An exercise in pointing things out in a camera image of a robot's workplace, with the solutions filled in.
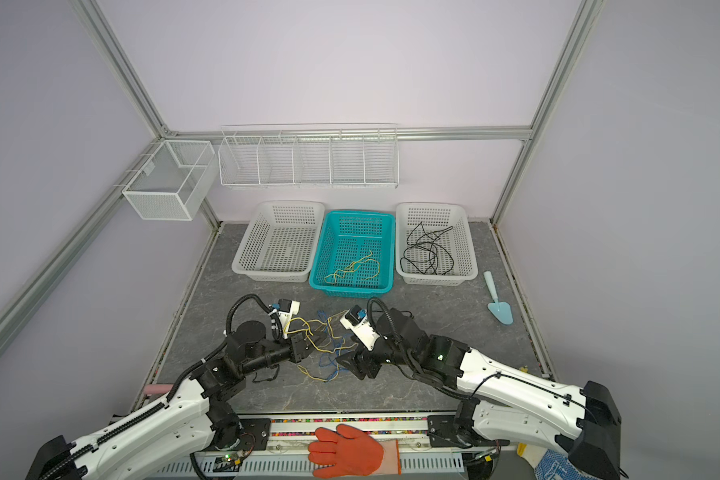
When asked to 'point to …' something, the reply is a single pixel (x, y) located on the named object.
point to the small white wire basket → (175, 182)
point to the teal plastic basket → (353, 254)
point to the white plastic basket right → (412, 262)
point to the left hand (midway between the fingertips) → (325, 341)
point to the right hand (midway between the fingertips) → (346, 350)
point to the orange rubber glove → (349, 453)
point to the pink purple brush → (154, 389)
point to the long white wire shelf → (310, 155)
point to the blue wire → (333, 354)
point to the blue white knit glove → (557, 466)
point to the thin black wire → (432, 243)
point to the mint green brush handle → (500, 309)
